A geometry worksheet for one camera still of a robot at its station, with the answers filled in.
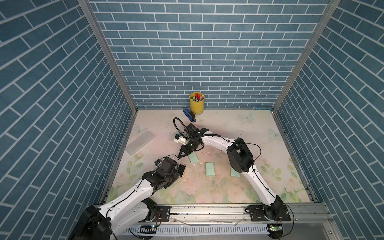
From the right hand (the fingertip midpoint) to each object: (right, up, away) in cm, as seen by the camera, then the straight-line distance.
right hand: (180, 156), depth 93 cm
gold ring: (+19, +1, +3) cm, 19 cm away
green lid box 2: (+18, -6, -6) cm, 20 cm away
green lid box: (+8, -1, 0) cm, 8 cm away
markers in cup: (+10, +40, +19) cm, 46 cm away
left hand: (+2, -9, -9) cm, 12 cm away
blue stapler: (+5, +27, +19) cm, 34 cm away
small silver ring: (+15, +2, +3) cm, 15 cm away
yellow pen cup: (+10, +36, +16) cm, 40 cm away
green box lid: (+27, -1, -28) cm, 39 cm away
